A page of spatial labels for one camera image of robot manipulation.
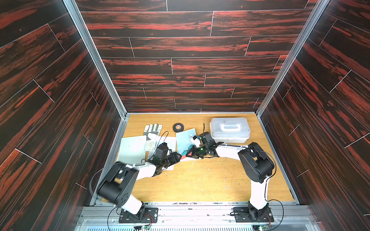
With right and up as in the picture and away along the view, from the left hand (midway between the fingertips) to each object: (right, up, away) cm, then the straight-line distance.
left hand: (180, 157), depth 92 cm
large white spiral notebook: (-7, +6, +15) cm, 18 cm away
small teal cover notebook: (+2, +9, +9) cm, 13 cm away
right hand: (+5, +2, +2) cm, 6 cm away
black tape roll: (-2, +19, +19) cm, 27 cm away
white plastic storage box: (+33, +18, +3) cm, 38 cm away
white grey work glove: (-21, +15, +13) cm, 29 cm away
